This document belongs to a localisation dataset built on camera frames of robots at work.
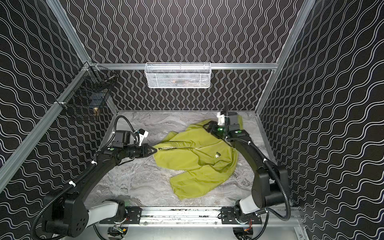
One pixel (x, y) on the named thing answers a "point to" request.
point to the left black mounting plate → (133, 215)
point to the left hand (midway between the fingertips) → (159, 151)
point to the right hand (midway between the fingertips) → (206, 128)
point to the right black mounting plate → (228, 216)
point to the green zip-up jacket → (202, 158)
